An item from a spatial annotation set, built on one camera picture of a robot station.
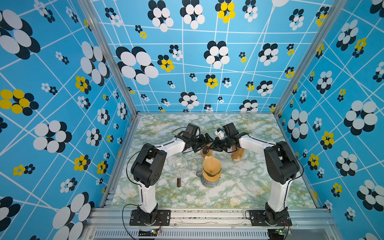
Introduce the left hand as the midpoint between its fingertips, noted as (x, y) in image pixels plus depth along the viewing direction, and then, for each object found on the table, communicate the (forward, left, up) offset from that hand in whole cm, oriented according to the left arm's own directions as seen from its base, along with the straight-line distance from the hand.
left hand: (210, 143), depth 92 cm
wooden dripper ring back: (-1, +3, -6) cm, 7 cm away
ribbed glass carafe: (-23, +4, -4) cm, 24 cm away
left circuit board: (-45, +32, -10) cm, 56 cm away
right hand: (-2, 0, -3) cm, 4 cm away
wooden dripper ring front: (-23, +1, +1) cm, 23 cm away
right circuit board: (-45, -29, -8) cm, 55 cm away
